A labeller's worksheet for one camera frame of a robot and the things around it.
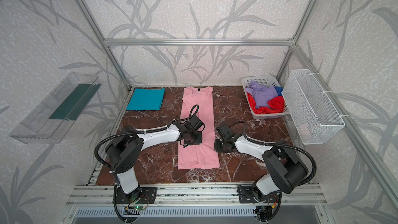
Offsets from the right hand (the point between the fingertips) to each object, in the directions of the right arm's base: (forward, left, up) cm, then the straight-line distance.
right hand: (216, 142), depth 90 cm
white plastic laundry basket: (+46, -24, +5) cm, 52 cm away
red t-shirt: (+22, -40, +7) cm, 46 cm away
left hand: (+2, +8, +3) cm, 9 cm away
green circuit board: (-32, +36, +1) cm, 48 cm away
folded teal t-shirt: (+33, +50, +1) cm, 60 cm away
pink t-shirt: (-7, +7, -1) cm, 10 cm away
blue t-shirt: (+35, -44, +8) cm, 57 cm away
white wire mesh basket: (-2, -38, +34) cm, 51 cm away
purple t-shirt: (+33, -32, +6) cm, 46 cm away
